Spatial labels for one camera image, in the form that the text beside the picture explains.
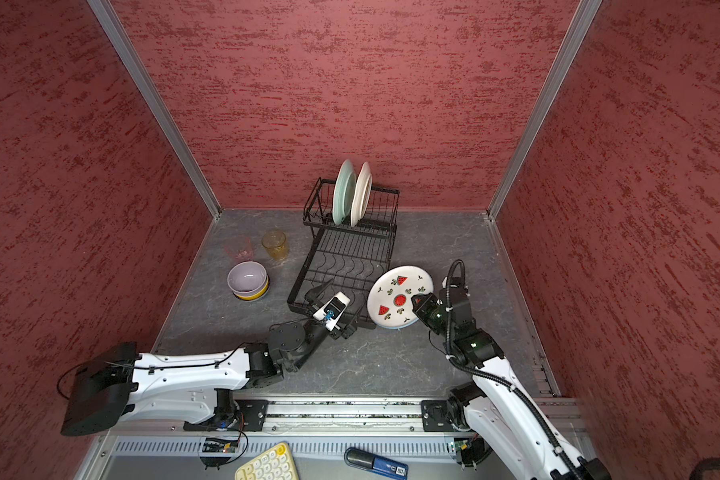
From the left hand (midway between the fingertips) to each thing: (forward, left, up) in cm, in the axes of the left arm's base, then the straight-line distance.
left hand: (345, 296), depth 72 cm
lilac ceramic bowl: (+14, +33, -16) cm, 40 cm away
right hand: (+2, -17, -8) cm, 19 cm away
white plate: (+5, -12, -11) cm, 17 cm away
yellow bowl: (+8, +28, -16) cm, 34 cm away
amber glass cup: (+31, +28, -19) cm, 46 cm away
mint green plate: (+25, +1, +11) cm, 27 cm away
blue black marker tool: (-33, -8, -17) cm, 38 cm away
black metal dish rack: (+26, +1, -20) cm, 32 cm away
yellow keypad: (-33, +15, -20) cm, 41 cm away
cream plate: (+25, -4, +11) cm, 27 cm away
